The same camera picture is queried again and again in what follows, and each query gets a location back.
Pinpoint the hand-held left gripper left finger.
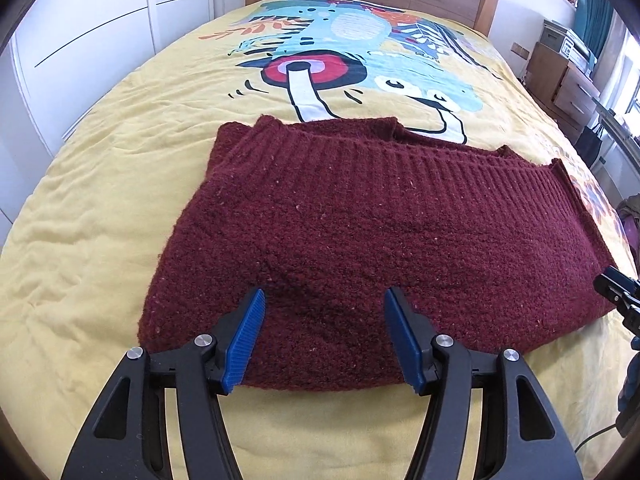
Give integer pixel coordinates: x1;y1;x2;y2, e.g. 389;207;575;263
60;287;267;480

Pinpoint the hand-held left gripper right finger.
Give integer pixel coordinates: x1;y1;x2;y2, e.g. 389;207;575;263
383;286;583;480

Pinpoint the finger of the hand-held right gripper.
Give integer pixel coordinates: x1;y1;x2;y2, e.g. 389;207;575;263
593;266;640;307
616;296;640;333

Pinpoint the dark red knitted sweater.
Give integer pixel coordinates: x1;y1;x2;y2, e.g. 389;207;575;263
136;115;623;392

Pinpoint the person's right hand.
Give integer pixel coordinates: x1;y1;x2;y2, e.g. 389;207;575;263
618;382;640;436

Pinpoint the brown jacket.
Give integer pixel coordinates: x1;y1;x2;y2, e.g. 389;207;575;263
617;200;640;241

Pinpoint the black bag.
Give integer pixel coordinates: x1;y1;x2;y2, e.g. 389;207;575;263
577;125;606;171

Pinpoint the cluttered desk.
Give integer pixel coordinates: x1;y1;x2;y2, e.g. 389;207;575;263
592;95;640;153

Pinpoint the yellow printed duvet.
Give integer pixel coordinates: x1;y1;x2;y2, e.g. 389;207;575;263
0;0;640;480

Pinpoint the wooden drawer cabinet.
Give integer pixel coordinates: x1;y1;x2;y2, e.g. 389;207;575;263
525;42;601;131

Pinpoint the window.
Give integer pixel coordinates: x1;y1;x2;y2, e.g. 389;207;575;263
600;10;640;131

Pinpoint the white printer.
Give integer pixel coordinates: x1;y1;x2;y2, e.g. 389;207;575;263
540;19;597;72

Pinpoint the teal curtain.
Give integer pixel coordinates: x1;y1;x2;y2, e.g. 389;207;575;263
572;0;616;61

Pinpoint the white wardrobe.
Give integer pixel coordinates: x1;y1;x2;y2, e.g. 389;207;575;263
0;0;216;241

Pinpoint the black cable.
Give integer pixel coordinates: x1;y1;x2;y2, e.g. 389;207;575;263
574;422;623;453

